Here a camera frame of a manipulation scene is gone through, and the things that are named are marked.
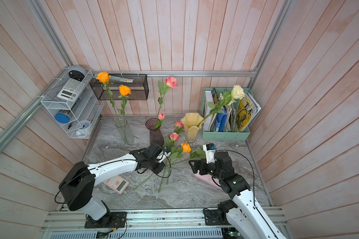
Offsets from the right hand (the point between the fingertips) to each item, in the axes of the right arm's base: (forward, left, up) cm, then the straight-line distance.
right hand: (195, 159), depth 77 cm
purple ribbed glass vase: (+22, +25, -9) cm, 34 cm away
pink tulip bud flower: (+17, +19, +13) cm, 28 cm away
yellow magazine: (+36, -36, +3) cm, 52 cm away
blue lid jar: (+15, +69, +16) cm, 73 cm away
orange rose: (+13, -3, -14) cm, 19 cm away
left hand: (+1, +20, -12) cm, 23 cm away
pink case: (-5, -8, -15) cm, 17 cm away
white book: (+39, -10, +9) cm, 42 cm away
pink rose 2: (+23, +13, -12) cm, 29 cm away
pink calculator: (-9, +44, -14) cm, 47 cm away
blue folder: (+29, -18, -1) cm, 34 cm away
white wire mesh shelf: (+21, +62, +13) cm, 67 cm away
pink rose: (+36, +9, -14) cm, 40 cm away
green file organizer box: (+25, -19, -12) cm, 33 cm away
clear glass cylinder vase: (+22, +44, -4) cm, 50 cm away
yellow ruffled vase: (+27, 0, -1) cm, 27 cm away
